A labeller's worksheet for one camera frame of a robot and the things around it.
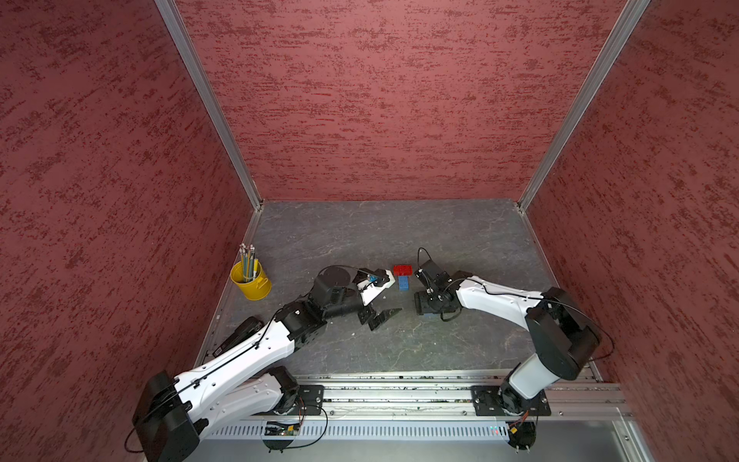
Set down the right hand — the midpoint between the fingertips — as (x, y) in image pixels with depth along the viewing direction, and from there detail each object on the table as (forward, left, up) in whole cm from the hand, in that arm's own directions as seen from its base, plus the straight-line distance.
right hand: (428, 310), depth 90 cm
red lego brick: (+15, +7, 0) cm, 17 cm away
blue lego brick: (+10, +7, +1) cm, 12 cm away
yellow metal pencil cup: (+5, +54, +7) cm, 55 cm away
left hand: (-4, +13, +19) cm, 24 cm away
